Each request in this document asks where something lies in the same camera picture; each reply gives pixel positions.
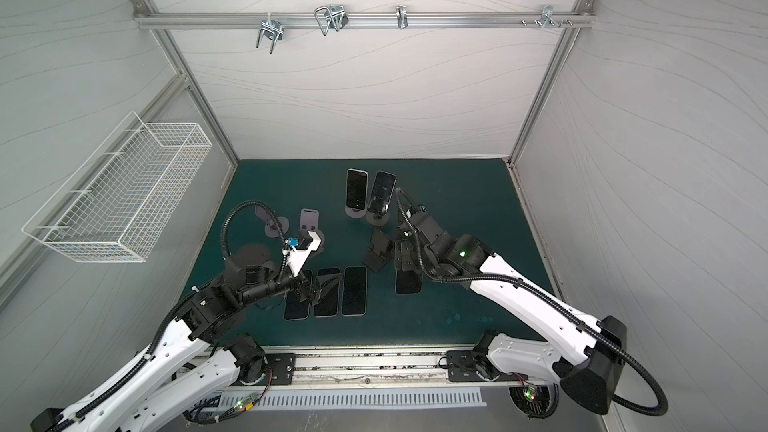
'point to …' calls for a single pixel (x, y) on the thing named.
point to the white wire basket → (119, 204)
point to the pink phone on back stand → (382, 191)
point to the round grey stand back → (378, 220)
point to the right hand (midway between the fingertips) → (408, 242)
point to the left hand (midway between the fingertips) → (335, 257)
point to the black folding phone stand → (381, 251)
